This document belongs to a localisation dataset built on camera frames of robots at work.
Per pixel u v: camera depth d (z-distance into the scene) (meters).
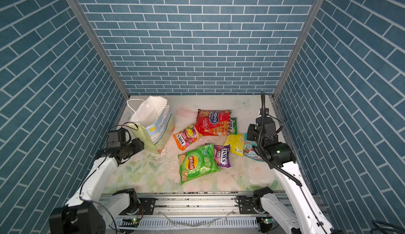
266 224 0.71
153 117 0.94
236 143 0.93
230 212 0.74
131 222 0.72
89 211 0.39
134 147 0.75
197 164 0.80
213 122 0.97
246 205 0.74
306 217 0.39
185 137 0.94
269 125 0.51
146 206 0.73
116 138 0.64
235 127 1.00
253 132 0.55
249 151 0.89
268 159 0.48
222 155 0.87
